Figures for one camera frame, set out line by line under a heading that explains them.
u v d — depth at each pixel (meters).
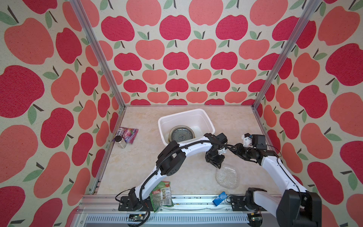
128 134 1.01
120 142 0.89
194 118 0.97
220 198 0.73
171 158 0.57
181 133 0.98
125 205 0.73
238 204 0.73
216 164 0.78
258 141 0.66
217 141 0.74
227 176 0.84
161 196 0.75
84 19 0.74
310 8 0.71
